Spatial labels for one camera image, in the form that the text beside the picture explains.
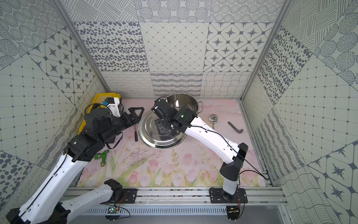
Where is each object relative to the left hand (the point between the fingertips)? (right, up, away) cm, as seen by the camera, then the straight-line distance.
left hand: (137, 108), depth 62 cm
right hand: (+12, -8, +9) cm, 17 cm away
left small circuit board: (-16, -53, +9) cm, 56 cm away
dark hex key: (+62, -17, +38) cm, 74 cm away
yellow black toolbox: (-39, +7, +34) cm, 52 cm away
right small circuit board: (+47, -54, +10) cm, 72 cm away
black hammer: (-12, -20, +34) cm, 42 cm away
